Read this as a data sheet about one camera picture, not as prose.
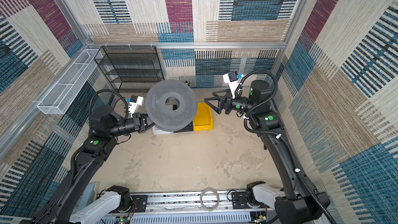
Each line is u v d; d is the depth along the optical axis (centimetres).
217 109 56
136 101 60
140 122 56
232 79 54
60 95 72
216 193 75
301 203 36
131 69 109
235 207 73
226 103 54
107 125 52
